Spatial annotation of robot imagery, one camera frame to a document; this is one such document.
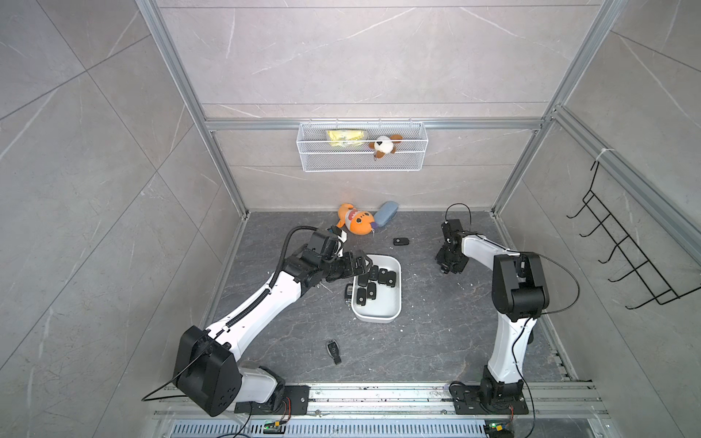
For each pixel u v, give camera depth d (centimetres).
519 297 55
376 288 95
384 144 86
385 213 117
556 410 75
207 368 40
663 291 58
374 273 98
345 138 84
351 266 69
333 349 82
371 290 93
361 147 88
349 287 94
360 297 91
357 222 107
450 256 88
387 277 98
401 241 108
